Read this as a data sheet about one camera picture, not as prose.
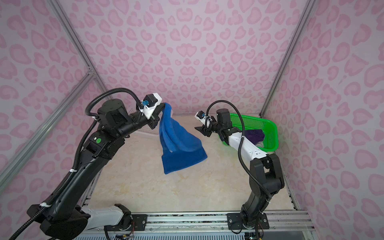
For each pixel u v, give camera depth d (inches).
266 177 18.0
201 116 28.5
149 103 17.7
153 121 20.0
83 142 17.1
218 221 29.5
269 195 17.4
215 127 29.3
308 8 27.4
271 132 40.6
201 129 30.2
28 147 22.4
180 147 25.7
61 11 27.7
